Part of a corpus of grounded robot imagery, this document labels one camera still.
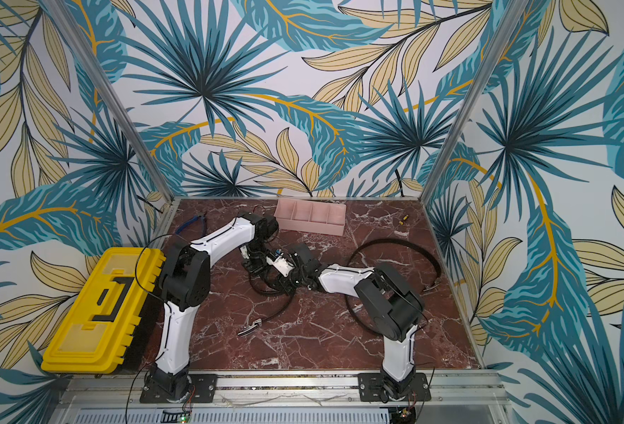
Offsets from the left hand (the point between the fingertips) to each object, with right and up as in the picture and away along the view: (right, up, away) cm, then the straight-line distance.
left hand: (269, 278), depth 90 cm
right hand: (+2, -1, 0) cm, 2 cm away
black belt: (-2, -5, +2) cm, 6 cm away
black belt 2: (+38, +11, +15) cm, 43 cm away
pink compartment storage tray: (+14, +22, +26) cm, 37 cm away
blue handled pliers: (-36, +20, +20) cm, 46 cm away
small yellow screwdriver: (+54, +21, +23) cm, 62 cm away
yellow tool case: (-40, -10, -24) cm, 48 cm away
